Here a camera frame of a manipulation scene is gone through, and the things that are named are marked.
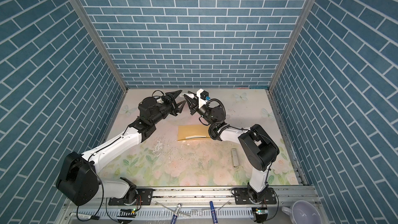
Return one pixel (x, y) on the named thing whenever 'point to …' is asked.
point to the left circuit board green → (127, 213)
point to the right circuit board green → (261, 213)
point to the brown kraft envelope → (185, 130)
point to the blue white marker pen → (176, 213)
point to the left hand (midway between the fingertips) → (185, 94)
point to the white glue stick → (189, 95)
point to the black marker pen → (84, 215)
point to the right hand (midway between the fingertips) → (185, 93)
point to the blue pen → (214, 218)
